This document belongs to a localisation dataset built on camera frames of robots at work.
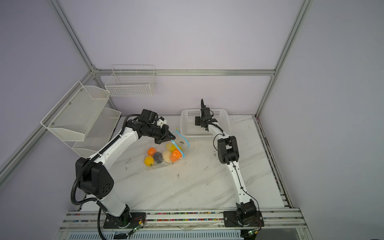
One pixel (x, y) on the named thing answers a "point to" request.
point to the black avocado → (158, 157)
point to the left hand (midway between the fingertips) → (174, 137)
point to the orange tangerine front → (151, 151)
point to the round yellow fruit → (149, 160)
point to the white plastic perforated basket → (189, 131)
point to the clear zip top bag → (180, 141)
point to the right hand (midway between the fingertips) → (199, 118)
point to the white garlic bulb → (166, 155)
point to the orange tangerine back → (175, 155)
